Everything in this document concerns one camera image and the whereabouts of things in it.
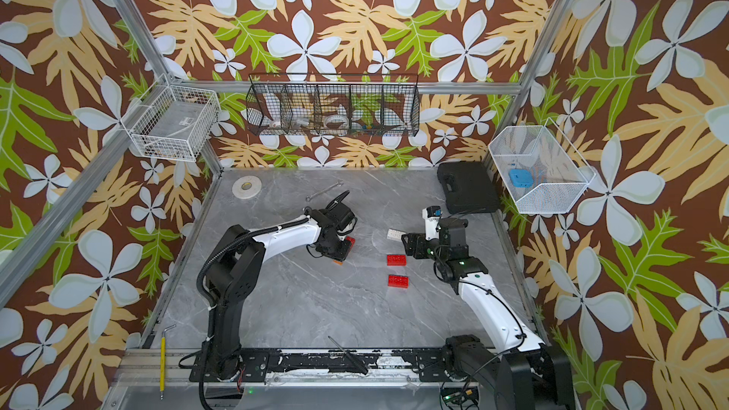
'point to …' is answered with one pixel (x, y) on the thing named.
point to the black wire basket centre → (333, 104)
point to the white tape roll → (247, 187)
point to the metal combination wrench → (338, 183)
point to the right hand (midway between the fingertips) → (412, 235)
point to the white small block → (395, 234)
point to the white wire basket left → (172, 121)
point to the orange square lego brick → (338, 262)
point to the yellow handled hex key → (162, 362)
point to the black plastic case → (469, 186)
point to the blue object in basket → (521, 177)
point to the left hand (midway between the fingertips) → (345, 252)
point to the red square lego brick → (351, 240)
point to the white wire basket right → (540, 170)
